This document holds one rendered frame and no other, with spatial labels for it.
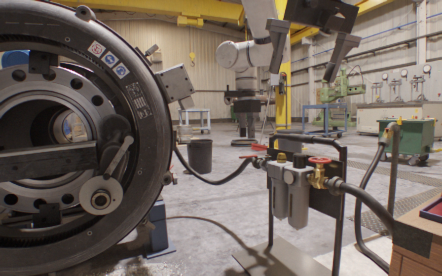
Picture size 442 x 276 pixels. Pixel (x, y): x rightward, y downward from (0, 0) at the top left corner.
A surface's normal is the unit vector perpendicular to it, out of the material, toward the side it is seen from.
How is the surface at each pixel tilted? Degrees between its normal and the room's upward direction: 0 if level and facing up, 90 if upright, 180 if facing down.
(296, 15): 113
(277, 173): 90
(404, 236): 90
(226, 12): 90
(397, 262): 90
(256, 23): 135
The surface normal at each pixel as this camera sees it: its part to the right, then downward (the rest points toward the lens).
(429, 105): 0.18, 0.10
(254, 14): -0.41, 0.78
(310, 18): 0.11, 0.49
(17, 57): 0.45, 0.08
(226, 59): -0.52, 0.25
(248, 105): -0.89, 0.07
